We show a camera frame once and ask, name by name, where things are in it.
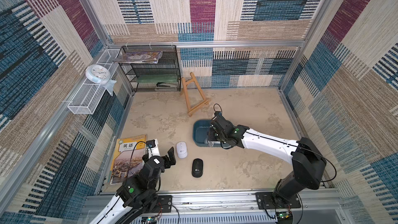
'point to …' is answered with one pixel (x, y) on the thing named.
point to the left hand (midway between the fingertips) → (165, 149)
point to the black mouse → (197, 168)
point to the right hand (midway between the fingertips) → (207, 132)
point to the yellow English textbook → (128, 157)
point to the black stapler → (162, 84)
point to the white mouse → (182, 152)
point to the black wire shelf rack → (164, 76)
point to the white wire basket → (85, 100)
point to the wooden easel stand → (206, 101)
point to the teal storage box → (200, 136)
